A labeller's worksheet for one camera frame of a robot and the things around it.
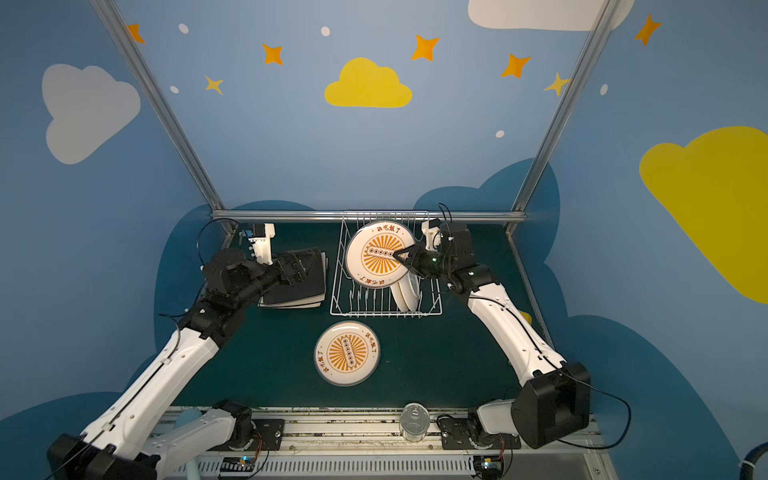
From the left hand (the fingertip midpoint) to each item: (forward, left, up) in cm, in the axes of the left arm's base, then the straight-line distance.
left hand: (303, 248), depth 71 cm
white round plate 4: (+3, -27, -21) cm, 35 cm away
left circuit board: (-40, +16, -37) cm, 57 cm away
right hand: (+3, -23, -4) cm, 23 cm away
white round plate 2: (+6, -16, -7) cm, 18 cm away
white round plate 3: (-1, -24, -20) cm, 32 cm away
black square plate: (-11, -4, 0) cm, 12 cm away
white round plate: (-13, -8, -33) cm, 37 cm away
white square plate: (+3, +5, -30) cm, 31 cm away
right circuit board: (-40, -47, -36) cm, 71 cm away
